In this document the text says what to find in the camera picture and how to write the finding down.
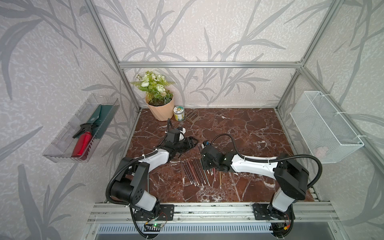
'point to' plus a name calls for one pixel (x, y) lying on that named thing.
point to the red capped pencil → (197, 183)
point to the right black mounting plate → (265, 212)
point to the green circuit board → (153, 227)
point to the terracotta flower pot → (163, 112)
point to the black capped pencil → (201, 184)
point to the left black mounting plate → (162, 212)
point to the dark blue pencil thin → (186, 173)
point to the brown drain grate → (191, 116)
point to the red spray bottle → (83, 142)
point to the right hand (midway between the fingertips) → (202, 160)
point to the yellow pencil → (220, 178)
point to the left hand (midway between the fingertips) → (196, 142)
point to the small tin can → (179, 113)
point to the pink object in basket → (320, 152)
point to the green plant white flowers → (155, 86)
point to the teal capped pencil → (204, 172)
